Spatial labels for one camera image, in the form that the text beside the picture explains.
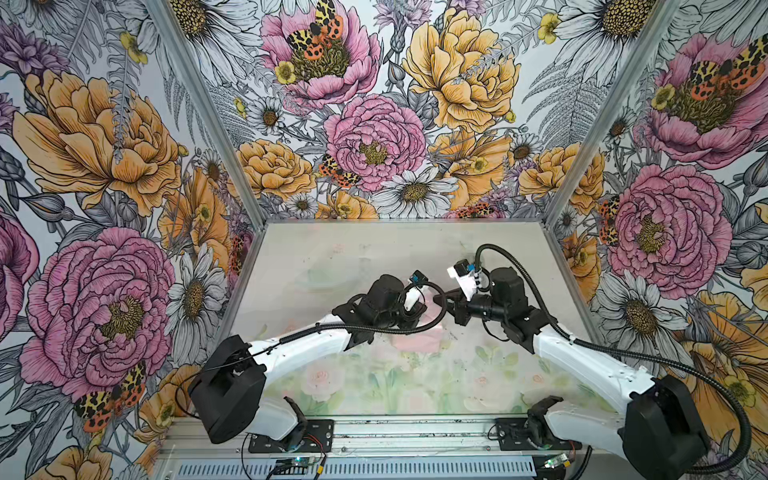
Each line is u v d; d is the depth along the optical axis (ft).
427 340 2.74
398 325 2.36
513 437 2.43
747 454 1.29
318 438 2.42
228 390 1.38
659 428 1.32
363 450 2.44
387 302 2.06
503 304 2.11
